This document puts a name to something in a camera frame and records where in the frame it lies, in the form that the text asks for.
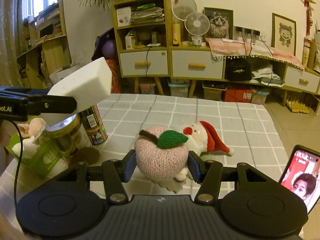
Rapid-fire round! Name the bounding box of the green plastic bin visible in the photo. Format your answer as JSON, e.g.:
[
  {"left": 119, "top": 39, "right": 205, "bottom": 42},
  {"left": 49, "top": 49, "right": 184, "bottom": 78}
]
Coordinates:
[{"left": 5, "top": 130, "right": 64, "bottom": 179}]

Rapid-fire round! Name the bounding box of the pink table runner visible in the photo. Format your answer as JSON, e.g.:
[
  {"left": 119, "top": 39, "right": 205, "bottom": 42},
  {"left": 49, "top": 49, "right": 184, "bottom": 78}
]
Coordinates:
[{"left": 205, "top": 37, "right": 305, "bottom": 71}]

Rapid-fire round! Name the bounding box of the storage box light blue lid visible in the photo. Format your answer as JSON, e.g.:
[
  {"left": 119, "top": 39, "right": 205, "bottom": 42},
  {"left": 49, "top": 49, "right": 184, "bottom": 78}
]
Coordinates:
[{"left": 251, "top": 88, "right": 270, "bottom": 105}]

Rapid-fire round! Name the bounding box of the small white desk fan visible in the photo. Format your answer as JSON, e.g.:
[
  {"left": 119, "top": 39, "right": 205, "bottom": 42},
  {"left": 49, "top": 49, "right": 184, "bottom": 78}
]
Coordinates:
[{"left": 184, "top": 12, "right": 210, "bottom": 47}]

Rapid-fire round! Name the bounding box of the small clear storage box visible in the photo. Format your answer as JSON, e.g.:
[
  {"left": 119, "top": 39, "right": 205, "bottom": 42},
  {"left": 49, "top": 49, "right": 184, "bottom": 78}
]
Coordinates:
[{"left": 138, "top": 81, "right": 157, "bottom": 95}]

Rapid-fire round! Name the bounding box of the white carton box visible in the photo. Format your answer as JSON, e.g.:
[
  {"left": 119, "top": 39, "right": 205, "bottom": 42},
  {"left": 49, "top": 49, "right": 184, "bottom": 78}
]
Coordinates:
[{"left": 116, "top": 6, "right": 132, "bottom": 27}]

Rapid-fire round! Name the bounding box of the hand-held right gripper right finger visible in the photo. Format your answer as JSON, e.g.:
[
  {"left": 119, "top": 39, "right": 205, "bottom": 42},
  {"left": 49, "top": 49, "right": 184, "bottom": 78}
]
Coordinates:
[{"left": 189, "top": 151, "right": 269, "bottom": 204}]

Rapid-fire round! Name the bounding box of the clear storage box blue lid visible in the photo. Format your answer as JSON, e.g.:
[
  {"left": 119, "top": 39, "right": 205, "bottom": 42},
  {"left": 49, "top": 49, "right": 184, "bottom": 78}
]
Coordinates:
[{"left": 167, "top": 81, "right": 191, "bottom": 97}]

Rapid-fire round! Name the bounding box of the large white fan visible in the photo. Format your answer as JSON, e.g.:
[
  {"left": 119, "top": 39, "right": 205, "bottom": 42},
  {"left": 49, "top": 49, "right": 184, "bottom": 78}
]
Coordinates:
[{"left": 172, "top": 0, "right": 198, "bottom": 22}]

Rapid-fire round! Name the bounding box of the framed cat picture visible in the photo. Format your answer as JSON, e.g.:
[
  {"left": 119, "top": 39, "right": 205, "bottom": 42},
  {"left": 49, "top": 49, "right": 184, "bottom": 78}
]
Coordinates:
[{"left": 203, "top": 7, "right": 234, "bottom": 40}]

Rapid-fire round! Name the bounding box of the white wall power strip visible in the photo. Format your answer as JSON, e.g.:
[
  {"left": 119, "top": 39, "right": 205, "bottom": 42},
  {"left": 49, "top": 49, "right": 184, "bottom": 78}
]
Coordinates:
[{"left": 234, "top": 26, "right": 261, "bottom": 35}]

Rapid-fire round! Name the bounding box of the wooden wall shelf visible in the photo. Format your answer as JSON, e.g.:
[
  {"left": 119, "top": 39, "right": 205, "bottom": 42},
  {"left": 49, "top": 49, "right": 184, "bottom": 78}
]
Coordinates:
[{"left": 16, "top": 0, "right": 72, "bottom": 91}]

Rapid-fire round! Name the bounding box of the pink knitted apple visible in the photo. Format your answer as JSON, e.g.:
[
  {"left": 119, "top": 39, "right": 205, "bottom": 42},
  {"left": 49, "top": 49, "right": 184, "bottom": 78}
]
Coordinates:
[{"left": 134, "top": 127, "right": 189, "bottom": 182}]

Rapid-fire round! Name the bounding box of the black bag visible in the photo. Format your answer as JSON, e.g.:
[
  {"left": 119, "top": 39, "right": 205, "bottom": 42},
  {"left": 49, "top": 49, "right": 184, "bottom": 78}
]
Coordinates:
[{"left": 225, "top": 58, "right": 252, "bottom": 82}]

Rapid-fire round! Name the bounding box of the long low wooden cabinet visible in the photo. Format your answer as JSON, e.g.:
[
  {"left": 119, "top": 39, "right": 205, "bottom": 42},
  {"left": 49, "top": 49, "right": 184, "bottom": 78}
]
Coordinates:
[{"left": 224, "top": 54, "right": 320, "bottom": 108}]

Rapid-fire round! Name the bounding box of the purple ball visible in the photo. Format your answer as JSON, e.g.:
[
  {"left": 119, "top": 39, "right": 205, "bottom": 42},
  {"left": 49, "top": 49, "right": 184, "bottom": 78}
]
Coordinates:
[{"left": 102, "top": 39, "right": 117, "bottom": 60}]

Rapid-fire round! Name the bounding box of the pink plush toy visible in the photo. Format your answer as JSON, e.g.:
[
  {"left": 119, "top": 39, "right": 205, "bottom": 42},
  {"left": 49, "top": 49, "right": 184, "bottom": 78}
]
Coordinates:
[{"left": 17, "top": 117, "right": 47, "bottom": 139}]

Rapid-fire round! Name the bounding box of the clear storage box dark lid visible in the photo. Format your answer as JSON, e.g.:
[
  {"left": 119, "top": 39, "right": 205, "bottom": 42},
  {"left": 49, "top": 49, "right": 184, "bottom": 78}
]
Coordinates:
[{"left": 202, "top": 85, "right": 223, "bottom": 101}]

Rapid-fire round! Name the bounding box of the smartphone with lit screen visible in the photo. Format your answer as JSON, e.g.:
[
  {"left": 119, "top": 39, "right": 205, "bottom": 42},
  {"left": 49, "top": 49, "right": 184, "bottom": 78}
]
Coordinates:
[{"left": 278, "top": 144, "right": 320, "bottom": 215}]

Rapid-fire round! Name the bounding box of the tall wooden shelf cabinet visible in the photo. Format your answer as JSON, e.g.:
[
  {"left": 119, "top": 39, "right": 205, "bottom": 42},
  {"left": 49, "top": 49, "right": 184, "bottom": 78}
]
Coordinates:
[{"left": 111, "top": 0, "right": 173, "bottom": 96}]

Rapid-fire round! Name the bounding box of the white sponge block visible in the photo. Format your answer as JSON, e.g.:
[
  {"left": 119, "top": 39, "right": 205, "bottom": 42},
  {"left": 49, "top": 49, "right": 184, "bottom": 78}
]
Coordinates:
[{"left": 41, "top": 57, "right": 113, "bottom": 127}]

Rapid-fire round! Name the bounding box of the stack of papers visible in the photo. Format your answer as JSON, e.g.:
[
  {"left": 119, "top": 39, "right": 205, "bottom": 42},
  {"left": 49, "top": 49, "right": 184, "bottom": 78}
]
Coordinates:
[{"left": 130, "top": 3, "right": 166, "bottom": 25}]

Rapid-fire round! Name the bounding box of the red cardboard box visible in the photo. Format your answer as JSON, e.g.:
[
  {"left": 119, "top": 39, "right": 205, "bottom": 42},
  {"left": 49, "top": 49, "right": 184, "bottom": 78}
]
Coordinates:
[{"left": 222, "top": 88, "right": 253, "bottom": 103}]

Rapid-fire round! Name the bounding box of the yellow bottle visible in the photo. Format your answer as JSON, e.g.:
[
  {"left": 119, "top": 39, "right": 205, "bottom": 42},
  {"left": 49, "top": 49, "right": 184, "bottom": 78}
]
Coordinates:
[{"left": 172, "top": 22, "right": 181, "bottom": 46}]

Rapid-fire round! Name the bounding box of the gold lid clear jar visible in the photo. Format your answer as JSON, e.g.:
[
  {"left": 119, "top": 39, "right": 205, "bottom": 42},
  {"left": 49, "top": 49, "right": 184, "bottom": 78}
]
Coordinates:
[{"left": 46, "top": 115, "right": 93, "bottom": 164}]

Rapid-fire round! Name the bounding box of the red hanging decoration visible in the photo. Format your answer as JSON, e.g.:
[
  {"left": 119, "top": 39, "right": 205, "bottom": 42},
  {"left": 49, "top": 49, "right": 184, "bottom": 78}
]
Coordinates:
[{"left": 301, "top": 0, "right": 313, "bottom": 35}]

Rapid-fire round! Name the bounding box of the santa plush toy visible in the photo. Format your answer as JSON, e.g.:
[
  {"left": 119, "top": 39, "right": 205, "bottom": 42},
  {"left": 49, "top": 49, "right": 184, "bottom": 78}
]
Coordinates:
[{"left": 180, "top": 121, "right": 235, "bottom": 157}]

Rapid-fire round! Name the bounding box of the black printed metal can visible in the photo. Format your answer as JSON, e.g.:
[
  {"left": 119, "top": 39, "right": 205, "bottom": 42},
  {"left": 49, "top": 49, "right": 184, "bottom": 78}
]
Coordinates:
[{"left": 79, "top": 104, "right": 108, "bottom": 146}]

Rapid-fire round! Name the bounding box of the framed cartoon girl picture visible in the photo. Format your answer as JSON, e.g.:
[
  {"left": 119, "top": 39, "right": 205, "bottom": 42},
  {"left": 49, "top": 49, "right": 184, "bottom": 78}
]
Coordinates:
[{"left": 271, "top": 13, "right": 297, "bottom": 56}]

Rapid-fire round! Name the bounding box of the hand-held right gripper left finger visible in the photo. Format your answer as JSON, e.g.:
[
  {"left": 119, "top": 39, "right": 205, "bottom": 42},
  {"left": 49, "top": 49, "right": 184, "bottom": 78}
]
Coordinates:
[{"left": 54, "top": 149, "right": 137, "bottom": 204}]

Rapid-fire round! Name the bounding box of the black cable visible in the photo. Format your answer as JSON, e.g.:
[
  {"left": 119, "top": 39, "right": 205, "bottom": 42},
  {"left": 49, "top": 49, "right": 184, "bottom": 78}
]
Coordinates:
[{"left": 9, "top": 120, "right": 24, "bottom": 203}]

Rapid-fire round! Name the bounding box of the orange printed barrel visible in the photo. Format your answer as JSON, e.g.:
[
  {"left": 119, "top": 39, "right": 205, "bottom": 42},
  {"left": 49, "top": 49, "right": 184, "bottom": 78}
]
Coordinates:
[{"left": 106, "top": 58, "right": 122, "bottom": 95}]

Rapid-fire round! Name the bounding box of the wooden single drawer cabinet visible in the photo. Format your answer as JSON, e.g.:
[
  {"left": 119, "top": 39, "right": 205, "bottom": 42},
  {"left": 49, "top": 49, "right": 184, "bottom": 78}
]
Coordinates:
[{"left": 170, "top": 43, "right": 226, "bottom": 98}]

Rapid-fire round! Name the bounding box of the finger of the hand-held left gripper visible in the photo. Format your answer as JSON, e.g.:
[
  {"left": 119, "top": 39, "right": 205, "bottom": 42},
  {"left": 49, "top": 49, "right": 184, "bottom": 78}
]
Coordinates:
[
  {"left": 0, "top": 86, "right": 51, "bottom": 98},
  {"left": 26, "top": 94, "right": 78, "bottom": 117}
]

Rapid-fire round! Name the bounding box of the egg tray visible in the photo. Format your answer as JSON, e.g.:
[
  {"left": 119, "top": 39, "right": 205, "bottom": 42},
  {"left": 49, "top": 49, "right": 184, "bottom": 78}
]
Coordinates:
[{"left": 286, "top": 97, "right": 311, "bottom": 113}]

